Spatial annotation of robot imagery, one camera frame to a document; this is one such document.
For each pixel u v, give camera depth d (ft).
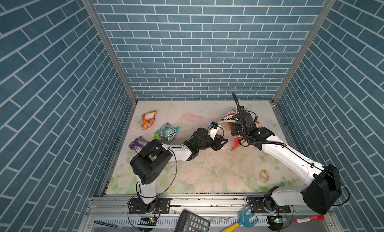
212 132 2.54
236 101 1.92
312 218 2.30
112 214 2.38
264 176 2.77
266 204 2.19
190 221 2.23
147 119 3.38
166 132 3.15
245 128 1.96
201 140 2.29
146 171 1.54
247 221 2.24
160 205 2.40
